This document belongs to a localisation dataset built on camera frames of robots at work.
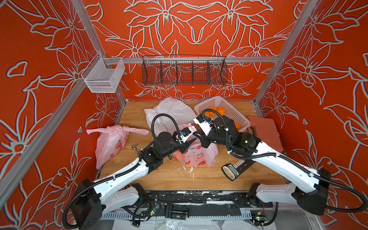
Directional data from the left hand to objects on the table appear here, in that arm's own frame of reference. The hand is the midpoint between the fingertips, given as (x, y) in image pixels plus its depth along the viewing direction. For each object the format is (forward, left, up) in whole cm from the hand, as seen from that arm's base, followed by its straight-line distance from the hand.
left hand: (192, 132), depth 71 cm
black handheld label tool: (-10, -24, -24) cm, 35 cm away
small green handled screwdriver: (+2, +37, -23) cm, 44 cm away
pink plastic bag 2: (-7, -3, -10) cm, 13 cm away
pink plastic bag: (-1, +46, -10) cm, 47 cm away
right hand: (-1, 0, +4) cm, 4 cm away
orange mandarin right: (+21, -32, -20) cm, 43 cm away
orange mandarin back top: (+34, -22, -19) cm, 45 cm away
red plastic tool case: (+18, -51, -20) cm, 58 cm away
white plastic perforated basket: (+42, -21, -17) cm, 50 cm away
